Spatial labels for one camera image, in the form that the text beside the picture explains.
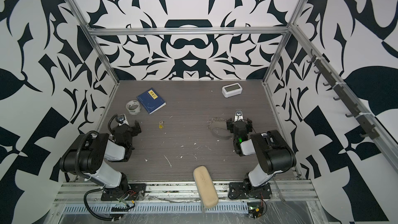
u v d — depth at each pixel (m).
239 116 0.80
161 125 0.96
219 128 0.96
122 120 0.80
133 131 0.78
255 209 0.71
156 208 0.65
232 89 1.09
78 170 0.45
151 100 1.08
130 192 0.73
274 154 0.46
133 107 1.04
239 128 0.73
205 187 0.73
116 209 0.73
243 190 0.74
